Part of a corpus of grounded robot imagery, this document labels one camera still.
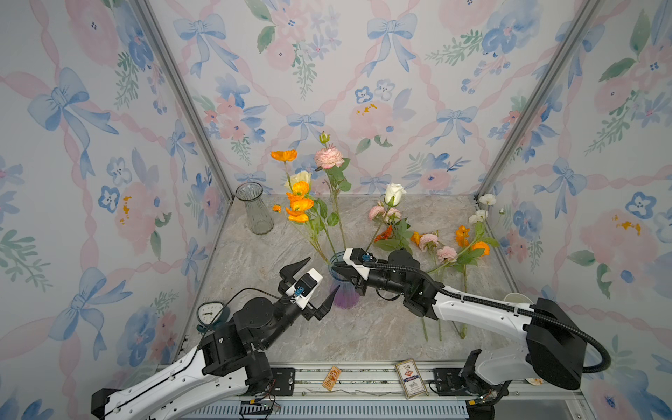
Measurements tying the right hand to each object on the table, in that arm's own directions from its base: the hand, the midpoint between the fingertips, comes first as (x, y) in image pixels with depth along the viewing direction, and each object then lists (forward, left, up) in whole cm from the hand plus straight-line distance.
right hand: (335, 263), depth 72 cm
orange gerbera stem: (+24, -18, -19) cm, 35 cm away
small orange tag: (-24, +1, -23) cm, 33 cm away
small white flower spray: (+36, -60, -21) cm, 73 cm away
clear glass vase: (+31, +33, -19) cm, 49 cm away
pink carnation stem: (+21, -34, -21) cm, 45 cm away
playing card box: (-24, -21, -23) cm, 39 cm away
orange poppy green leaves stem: (+17, -49, -21) cm, 56 cm away
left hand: (-7, +3, +8) cm, 10 cm away
